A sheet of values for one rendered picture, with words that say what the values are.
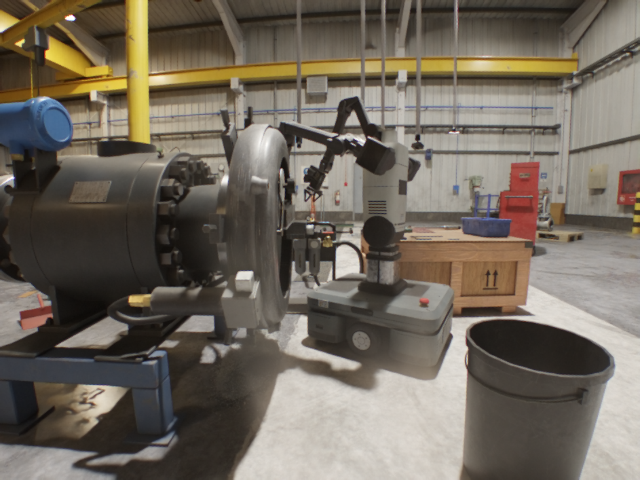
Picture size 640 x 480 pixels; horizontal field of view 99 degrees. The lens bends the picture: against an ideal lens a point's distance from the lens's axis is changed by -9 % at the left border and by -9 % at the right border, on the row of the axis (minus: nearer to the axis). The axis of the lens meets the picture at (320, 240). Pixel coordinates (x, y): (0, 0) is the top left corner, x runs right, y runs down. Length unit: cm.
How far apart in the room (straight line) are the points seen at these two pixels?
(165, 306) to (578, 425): 98
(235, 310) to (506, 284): 180
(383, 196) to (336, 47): 1196
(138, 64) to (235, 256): 442
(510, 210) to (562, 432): 405
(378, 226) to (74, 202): 117
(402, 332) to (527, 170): 371
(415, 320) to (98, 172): 127
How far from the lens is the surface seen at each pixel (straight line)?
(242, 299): 78
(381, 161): 128
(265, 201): 84
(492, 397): 83
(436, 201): 1228
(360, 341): 144
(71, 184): 123
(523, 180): 474
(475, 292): 215
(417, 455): 104
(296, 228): 129
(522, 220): 473
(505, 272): 222
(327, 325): 150
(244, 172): 87
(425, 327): 132
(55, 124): 129
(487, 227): 225
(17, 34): 834
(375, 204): 145
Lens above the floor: 70
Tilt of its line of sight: 7 degrees down
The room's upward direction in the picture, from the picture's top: straight up
